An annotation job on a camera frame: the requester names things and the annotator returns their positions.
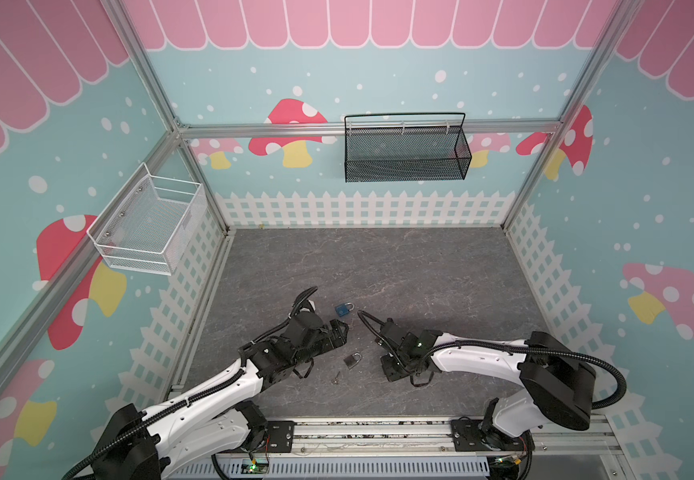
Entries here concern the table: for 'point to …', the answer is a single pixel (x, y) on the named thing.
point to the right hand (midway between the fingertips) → (385, 370)
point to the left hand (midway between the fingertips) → (336, 338)
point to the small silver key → (336, 380)
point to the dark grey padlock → (352, 360)
